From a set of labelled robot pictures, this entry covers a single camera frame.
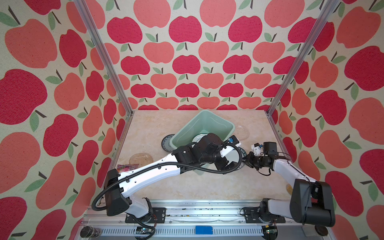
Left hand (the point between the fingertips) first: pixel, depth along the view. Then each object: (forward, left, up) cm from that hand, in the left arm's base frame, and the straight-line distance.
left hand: (235, 156), depth 64 cm
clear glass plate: (+35, -19, -28) cm, 48 cm away
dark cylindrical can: (-24, +63, -19) cm, 70 cm away
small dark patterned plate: (+26, +37, -28) cm, 53 cm away
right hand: (+10, -13, -23) cm, 28 cm away
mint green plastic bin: (+36, +9, -18) cm, 41 cm away
